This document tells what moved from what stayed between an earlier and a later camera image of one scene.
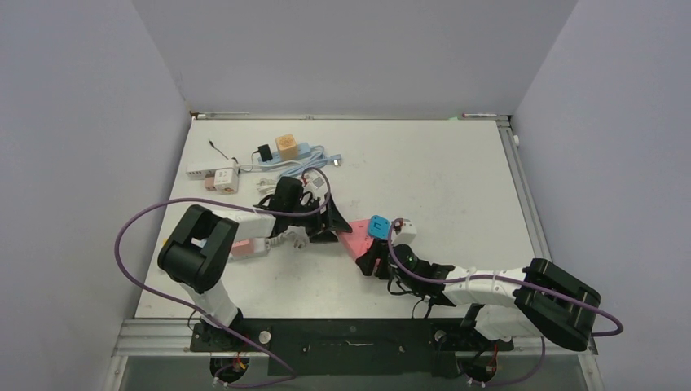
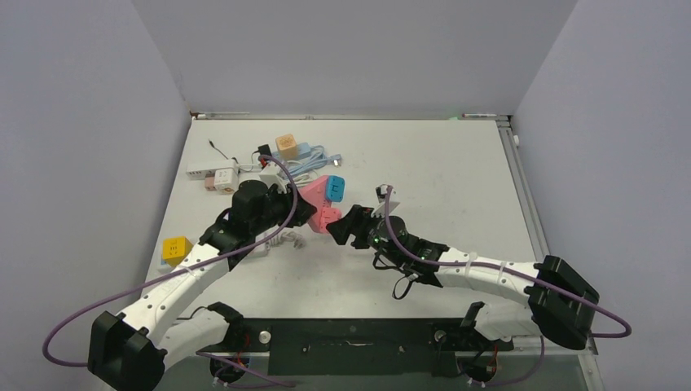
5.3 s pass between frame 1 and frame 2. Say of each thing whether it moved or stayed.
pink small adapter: stayed
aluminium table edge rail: stayed
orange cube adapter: stayed
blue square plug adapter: moved
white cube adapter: stayed
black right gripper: moved
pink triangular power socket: moved
